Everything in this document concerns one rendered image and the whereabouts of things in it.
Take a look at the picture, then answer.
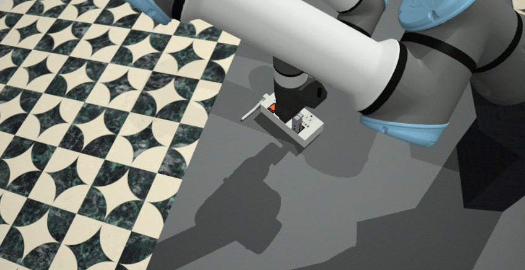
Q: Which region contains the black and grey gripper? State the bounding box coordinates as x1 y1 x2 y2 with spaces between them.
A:
274 69 327 133

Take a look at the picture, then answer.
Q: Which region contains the white power strip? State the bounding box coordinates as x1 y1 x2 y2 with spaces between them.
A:
246 93 324 147

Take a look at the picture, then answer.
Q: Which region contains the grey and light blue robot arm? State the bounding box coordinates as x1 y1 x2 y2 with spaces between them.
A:
124 0 525 147

